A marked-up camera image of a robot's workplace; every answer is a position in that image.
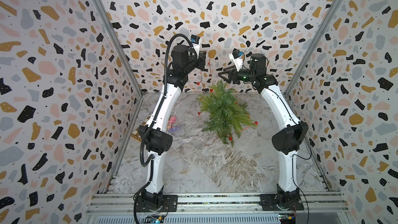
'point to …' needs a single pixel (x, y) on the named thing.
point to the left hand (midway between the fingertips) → (208, 51)
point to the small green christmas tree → (224, 115)
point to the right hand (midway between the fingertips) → (222, 72)
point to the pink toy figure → (173, 119)
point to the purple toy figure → (173, 129)
